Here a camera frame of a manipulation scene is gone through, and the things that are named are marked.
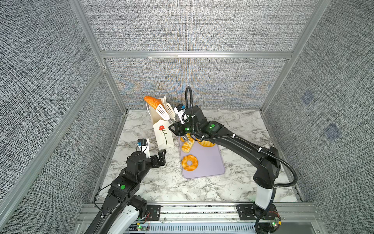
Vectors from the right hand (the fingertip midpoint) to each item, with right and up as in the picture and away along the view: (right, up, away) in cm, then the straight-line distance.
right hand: (171, 125), depth 77 cm
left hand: (-7, -13, -3) cm, 15 cm away
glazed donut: (+10, -20, +14) cm, 26 cm away
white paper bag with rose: (-6, -6, +13) cm, 16 cm away
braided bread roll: (+8, -13, +17) cm, 23 cm away
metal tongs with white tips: (-1, +6, -5) cm, 8 cm away
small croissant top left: (+6, -6, -11) cm, 13 cm away
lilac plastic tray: (+23, -23, +15) cm, 36 cm away
